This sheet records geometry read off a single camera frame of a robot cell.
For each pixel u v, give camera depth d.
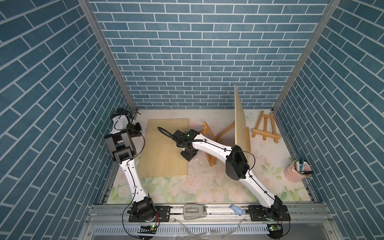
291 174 0.80
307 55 0.89
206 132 0.82
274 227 0.73
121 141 0.65
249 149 0.94
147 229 0.72
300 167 0.82
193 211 0.72
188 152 0.79
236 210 0.74
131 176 0.63
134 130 0.92
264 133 1.02
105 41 0.83
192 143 0.66
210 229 0.70
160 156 0.94
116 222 0.72
